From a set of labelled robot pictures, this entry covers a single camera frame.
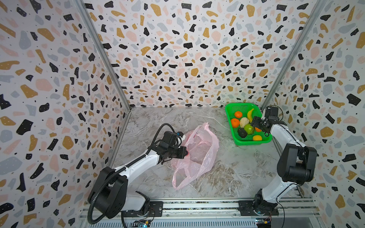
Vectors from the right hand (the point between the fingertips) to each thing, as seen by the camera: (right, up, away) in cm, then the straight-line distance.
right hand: (259, 121), depth 94 cm
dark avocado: (-9, -8, +6) cm, 13 cm away
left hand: (-46, -18, -11) cm, 51 cm away
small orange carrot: (-1, -5, -1) cm, 6 cm away
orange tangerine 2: (-7, +6, +19) cm, 22 cm away
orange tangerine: (-12, -1, +12) cm, 17 cm away
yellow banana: (+2, +4, +19) cm, 20 cm away
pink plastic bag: (-37, -17, +5) cm, 41 cm away
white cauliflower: (-6, 0, +12) cm, 13 cm away
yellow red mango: (0, -11, +3) cm, 12 cm away
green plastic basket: (0, +12, +27) cm, 29 cm away
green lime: (-4, -5, +6) cm, 9 cm away
